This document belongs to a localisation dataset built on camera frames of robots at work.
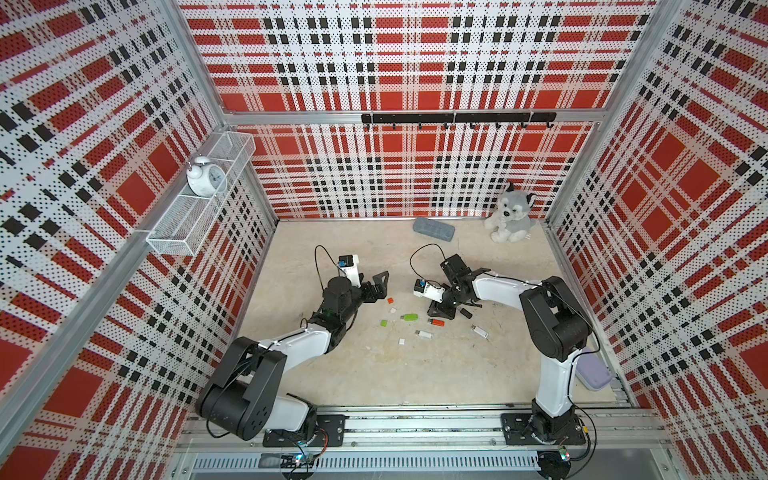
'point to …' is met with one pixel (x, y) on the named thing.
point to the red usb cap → (390, 300)
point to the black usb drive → (466, 313)
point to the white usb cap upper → (393, 310)
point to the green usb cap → (384, 323)
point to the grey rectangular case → (434, 229)
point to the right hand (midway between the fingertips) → (438, 306)
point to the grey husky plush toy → (512, 221)
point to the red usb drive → (439, 323)
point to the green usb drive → (410, 317)
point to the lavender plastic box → (592, 372)
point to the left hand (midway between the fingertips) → (380, 273)
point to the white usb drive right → (480, 331)
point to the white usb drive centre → (423, 334)
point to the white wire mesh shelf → (188, 217)
